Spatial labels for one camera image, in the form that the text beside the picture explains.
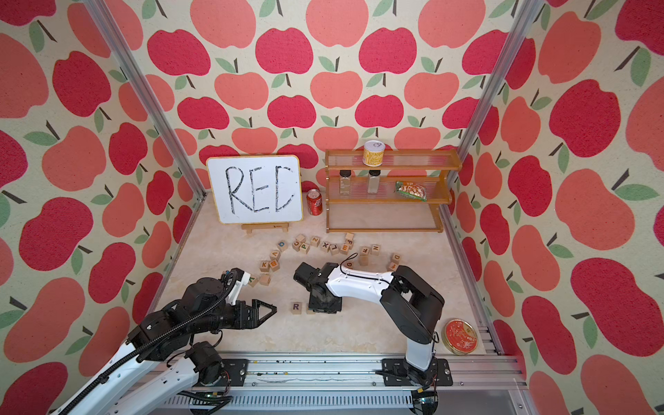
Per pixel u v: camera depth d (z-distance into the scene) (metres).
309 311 0.86
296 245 1.01
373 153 0.87
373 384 0.73
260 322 0.61
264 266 0.94
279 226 1.03
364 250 0.98
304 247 1.01
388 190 1.27
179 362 0.62
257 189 0.98
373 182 0.96
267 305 0.65
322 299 0.72
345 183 0.96
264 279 0.91
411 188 0.95
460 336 0.77
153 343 0.46
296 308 0.84
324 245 1.01
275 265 0.95
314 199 1.05
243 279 0.62
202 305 0.52
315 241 1.02
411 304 0.46
